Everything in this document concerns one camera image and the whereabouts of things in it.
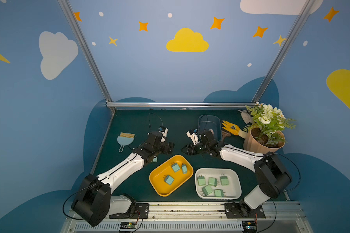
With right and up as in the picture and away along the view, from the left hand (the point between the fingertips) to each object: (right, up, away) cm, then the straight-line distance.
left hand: (169, 141), depth 86 cm
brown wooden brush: (+40, +3, +19) cm, 45 cm away
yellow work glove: (+46, +7, +21) cm, 51 cm away
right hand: (+10, -4, +2) cm, 11 cm away
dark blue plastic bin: (+33, +12, +29) cm, 45 cm away
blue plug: (+9, -17, +1) cm, 19 cm away
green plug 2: (+26, -23, -3) cm, 35 cm away
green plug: (+28, -28, -7) cm, 40 cm away
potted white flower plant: (+58, +5, -1) cm, 58 cm away
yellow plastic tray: (+1, -20, +1) cm, 20 cm away
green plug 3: (+19, -23, -2) cm, 30 cm away
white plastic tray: (+37, -27, -5) cm, 46 cm away
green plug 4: (+33, -23, -2) cm, 40 cm away
